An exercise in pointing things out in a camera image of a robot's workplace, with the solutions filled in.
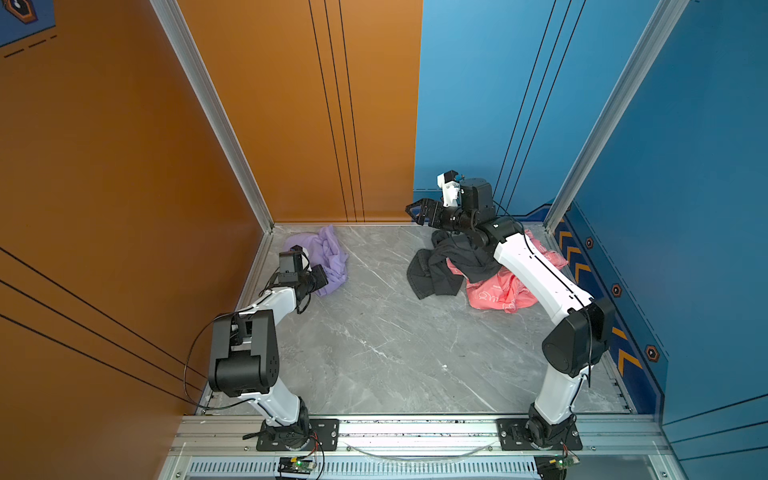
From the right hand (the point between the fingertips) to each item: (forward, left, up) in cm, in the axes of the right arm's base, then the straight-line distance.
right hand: (414, 211), depth 79 cm
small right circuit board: (-52, -34, -33) cm, 70 cm away
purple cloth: (+8, +30, -24) cm, 39 cm away
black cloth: (0, -9, -27) cm, 28 cm away
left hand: (-2, +29, -23) cm, 37 cm away
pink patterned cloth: (-9, -27, -25) cm, 38 cm away
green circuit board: (-53, +30, -33) cm, 69 cm away
